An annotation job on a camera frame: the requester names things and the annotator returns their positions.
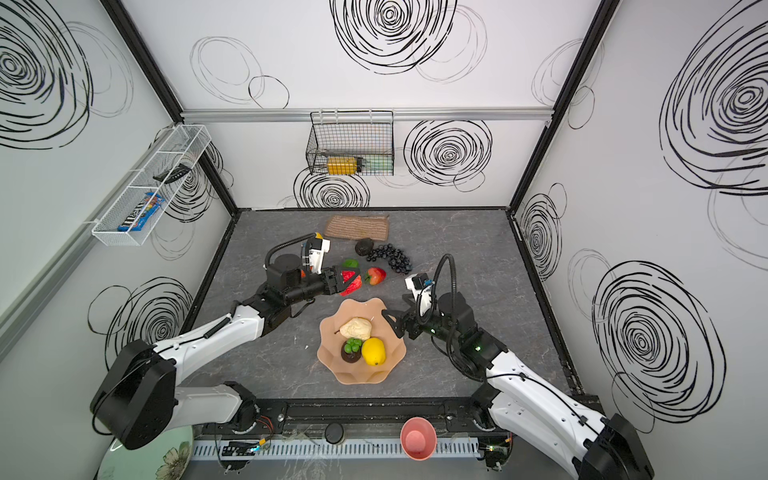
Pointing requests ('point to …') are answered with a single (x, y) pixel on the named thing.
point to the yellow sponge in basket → (342, 165)
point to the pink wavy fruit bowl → (352, 373)
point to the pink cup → (418, 438)
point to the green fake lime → (350, 263)
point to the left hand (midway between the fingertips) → (357, 273)
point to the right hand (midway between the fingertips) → (392, 304)
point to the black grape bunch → (397, 260)
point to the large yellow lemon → (374, 351)
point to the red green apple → (375, 275)
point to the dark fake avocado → (364, 246)
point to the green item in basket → (378, 163)
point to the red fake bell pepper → (354, 286)
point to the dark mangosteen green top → (351, 350)
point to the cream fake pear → (356, 327)
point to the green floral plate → (168, 458)
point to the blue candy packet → (136, 220)
